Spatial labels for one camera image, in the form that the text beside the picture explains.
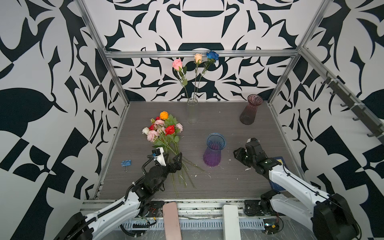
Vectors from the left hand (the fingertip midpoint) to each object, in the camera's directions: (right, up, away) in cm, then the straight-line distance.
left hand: (175, 152), depth 79 cm
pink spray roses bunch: (-10, +9, +17) cm, 21 cm away
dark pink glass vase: (+46, +20, +22) cm, 55 cm away
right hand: (+33, -1, +6) cm, 34 cm away
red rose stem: (-5, +10, +14) cm, 18 cm away
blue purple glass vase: (+21, +5, 0) cm, 22 cm away
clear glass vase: (+9, +22, +22) cm, 33 cm away
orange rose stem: (-11, +19, +25) cm, 33 cm away
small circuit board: (+46, -33, -8) cm, 57 cm away
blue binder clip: (-29, -8, +8) cm, 31 cm away
